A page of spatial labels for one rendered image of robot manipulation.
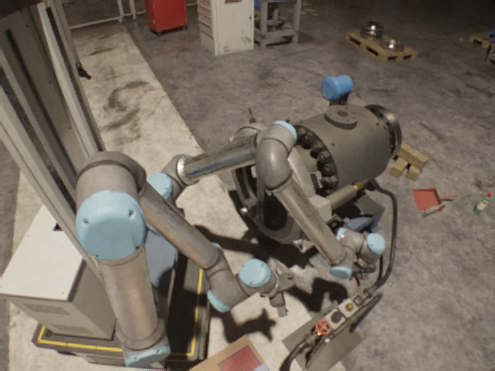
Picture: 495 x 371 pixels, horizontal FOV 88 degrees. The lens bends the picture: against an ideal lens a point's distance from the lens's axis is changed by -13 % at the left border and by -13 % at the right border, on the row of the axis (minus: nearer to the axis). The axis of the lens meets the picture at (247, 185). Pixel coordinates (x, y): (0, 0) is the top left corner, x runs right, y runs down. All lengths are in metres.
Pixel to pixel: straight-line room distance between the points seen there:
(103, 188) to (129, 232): 0.09
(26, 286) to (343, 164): 1.65
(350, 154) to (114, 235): 1.49
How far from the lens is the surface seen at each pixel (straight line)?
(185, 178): 1.40
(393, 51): 6.00
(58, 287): 1.34
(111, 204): 0.51
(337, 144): 1.76
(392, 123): 2.24
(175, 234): 0.82
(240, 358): 1.42
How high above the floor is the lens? 1.86
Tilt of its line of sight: 45 degrees down
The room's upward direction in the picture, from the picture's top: straight up
